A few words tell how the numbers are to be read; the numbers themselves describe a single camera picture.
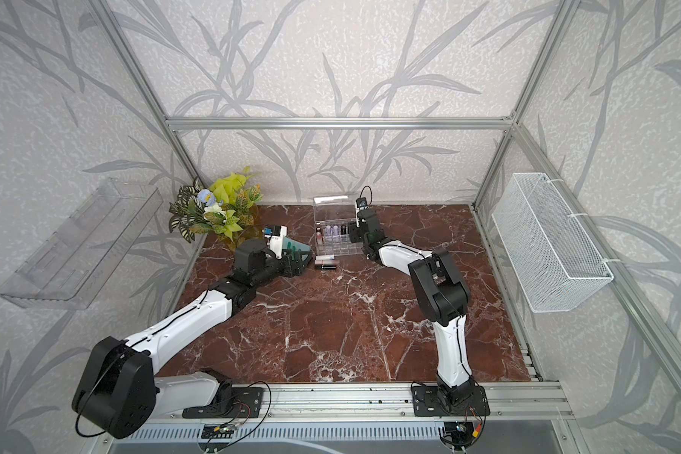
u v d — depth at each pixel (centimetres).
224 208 89
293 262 74
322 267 99
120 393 40
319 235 102
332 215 121
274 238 74
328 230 104
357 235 90
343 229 105
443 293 55
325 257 101
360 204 87
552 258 60
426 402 73
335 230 104
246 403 73
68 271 64
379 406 74
